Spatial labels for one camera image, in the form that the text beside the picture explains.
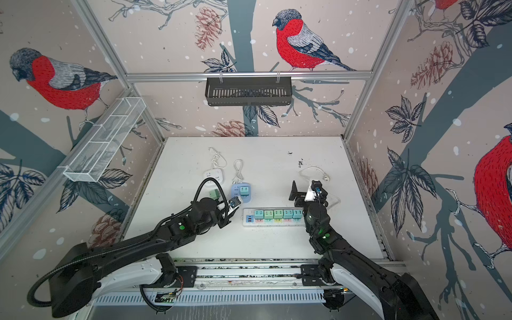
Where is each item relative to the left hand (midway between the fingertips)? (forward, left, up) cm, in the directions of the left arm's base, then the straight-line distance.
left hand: (234, 203), depth 78 cm
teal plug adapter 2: (-2, -10, -7) cm, 12 cm away
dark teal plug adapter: (+10, -3, -7) cm, 13 cm away
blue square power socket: (+10, +1, -9) cm, 14 cm away
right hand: (+6, -28, +4) cm, 29 cm away
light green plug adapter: (-1, -18, -8) cm, 20 cm away
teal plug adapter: (-1, -27, -8) cm, 28 cm away
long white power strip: (-1, -5, -11) cm, 12 cm away
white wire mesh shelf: (+9, +52, +16) cm, 55 cm away
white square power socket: (+24, +14, -13) cm, 31 cm away
